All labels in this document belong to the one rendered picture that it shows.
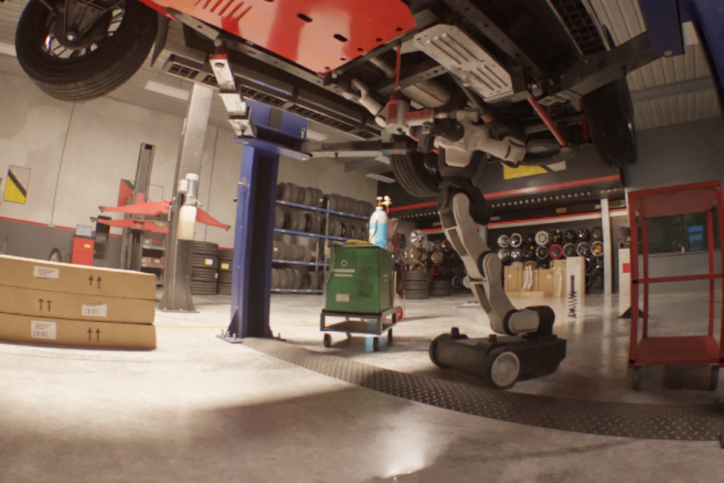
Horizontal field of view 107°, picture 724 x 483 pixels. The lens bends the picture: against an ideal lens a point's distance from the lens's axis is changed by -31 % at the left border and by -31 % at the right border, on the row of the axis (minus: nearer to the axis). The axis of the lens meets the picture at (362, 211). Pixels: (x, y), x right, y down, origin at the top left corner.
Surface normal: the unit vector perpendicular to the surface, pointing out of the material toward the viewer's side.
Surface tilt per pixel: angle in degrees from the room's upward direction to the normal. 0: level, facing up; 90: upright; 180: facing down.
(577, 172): 90
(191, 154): 90
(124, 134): 90
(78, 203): 90
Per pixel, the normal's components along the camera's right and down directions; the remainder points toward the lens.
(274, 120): 0.70, -0.11
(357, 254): -0.25, -0.18
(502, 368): 0.30, -0.16
